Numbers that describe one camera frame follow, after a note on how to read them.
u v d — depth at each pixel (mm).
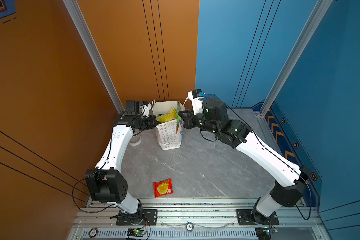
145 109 739
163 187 827
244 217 725
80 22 737
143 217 725
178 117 629
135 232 708
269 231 697
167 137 901
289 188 413
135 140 1027
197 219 751
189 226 710
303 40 803
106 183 419
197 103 542
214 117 459
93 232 699
